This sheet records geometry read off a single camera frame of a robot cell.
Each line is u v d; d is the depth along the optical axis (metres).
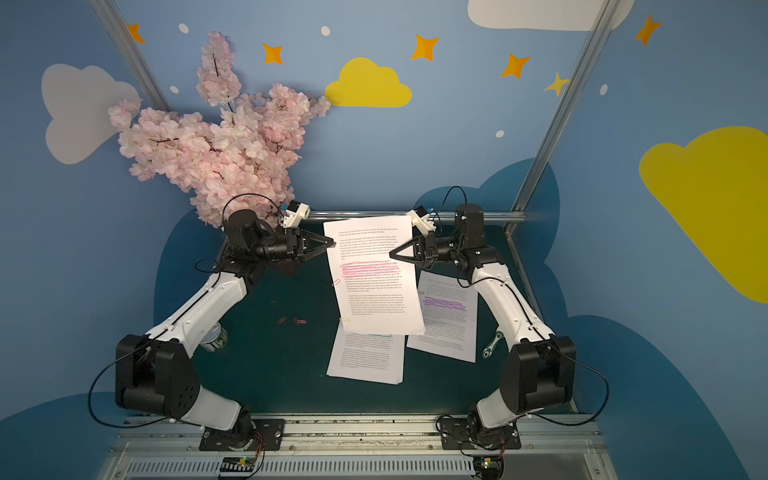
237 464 0.73
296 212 0.70
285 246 0.66
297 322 0.96
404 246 0.67
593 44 0.74
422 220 0.69
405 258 0.67
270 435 0.74
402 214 0.69
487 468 0.73
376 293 0.69
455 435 0.75
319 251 0.70
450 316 0.98
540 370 0.43
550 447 0.73
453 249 0.65
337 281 0.72
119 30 0.71
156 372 0.42
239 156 0.66
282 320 0.96
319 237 0.70
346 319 0.74
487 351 0.86
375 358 0.88
